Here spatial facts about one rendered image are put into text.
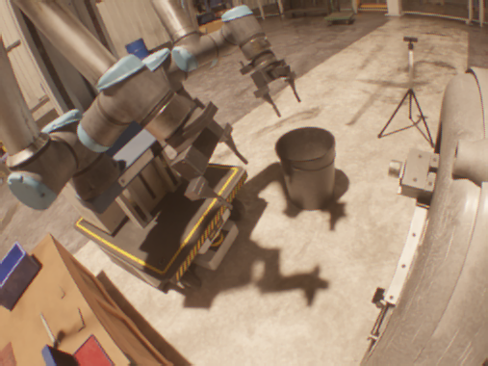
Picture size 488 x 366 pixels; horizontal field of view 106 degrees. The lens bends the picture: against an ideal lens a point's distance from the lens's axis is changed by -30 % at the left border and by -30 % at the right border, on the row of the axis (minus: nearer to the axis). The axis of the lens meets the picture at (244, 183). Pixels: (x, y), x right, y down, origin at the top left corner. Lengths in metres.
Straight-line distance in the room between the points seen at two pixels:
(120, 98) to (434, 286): 0.52
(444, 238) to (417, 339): 0.11
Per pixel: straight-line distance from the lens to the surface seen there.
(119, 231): 1.42
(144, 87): 0.47
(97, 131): 0.55
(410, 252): 0.66
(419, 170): 0.64
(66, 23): 0.70
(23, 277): 1.41
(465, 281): 0.28
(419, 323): 0.31
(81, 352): 0.97
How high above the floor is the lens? 1.11
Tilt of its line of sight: 39 degrees down
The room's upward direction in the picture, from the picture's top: 20 degrees counter-clockwise
